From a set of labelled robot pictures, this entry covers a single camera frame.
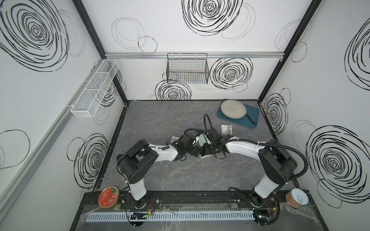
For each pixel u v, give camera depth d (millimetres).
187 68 1239
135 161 483
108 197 713
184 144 712
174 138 937
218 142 683
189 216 962
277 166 458
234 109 1139
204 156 867
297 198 696
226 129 998
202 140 922
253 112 1126
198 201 742
